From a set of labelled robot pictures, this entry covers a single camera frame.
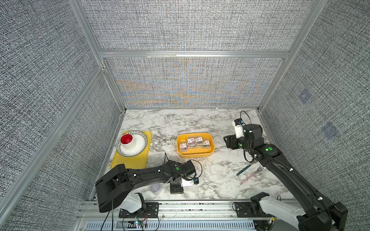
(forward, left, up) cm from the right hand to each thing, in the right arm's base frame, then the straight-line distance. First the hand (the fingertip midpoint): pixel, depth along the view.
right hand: (231, 132), depth 77 cm
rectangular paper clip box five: (+5, +21, -18) cm, 28 cm away
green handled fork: (-11, -13, -22) cm, 28 cm away
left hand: (-21, +28, -20) cm, 41 cm away
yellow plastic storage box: (-1, +18, -22) cm, 28 cm away
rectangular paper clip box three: (+4, +16, -19) cm, 25 cm away
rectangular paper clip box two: (+3, +26, -20) cm, 33 cm away
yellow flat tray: (-6, +54, -23) cm, 59 cm away
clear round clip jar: (-23, +41, -19) cm, 51 cm away
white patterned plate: (+7, +55, -21) cm, 60 cm away
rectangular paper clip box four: (+5, +10, -21) cm, 24 cm away
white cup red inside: (+6, +63, -18) cm, 66 cm away
